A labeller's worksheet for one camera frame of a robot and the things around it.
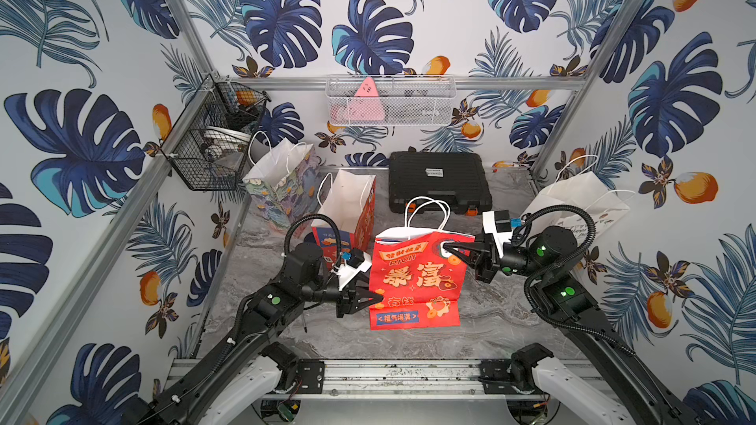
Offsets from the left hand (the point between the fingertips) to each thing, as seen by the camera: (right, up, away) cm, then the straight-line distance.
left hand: (378, 290), depth 66 cm
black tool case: (+22, +27, +43) cm, 55 cm away
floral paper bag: (-27, +25, +17) cm, 41 cm away
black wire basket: (-49, +36, +18) cm, 63 cm away
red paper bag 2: (-10, +20, +31) cm, 38 cm away
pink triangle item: (-4, +50, +24) cm, 55 cm away
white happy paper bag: (+61, +23, +21) cm, 68 cm away
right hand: (+14, +12, -6) cm, 19 cm away
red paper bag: (+10, +2, -1) cm, 10 cm away
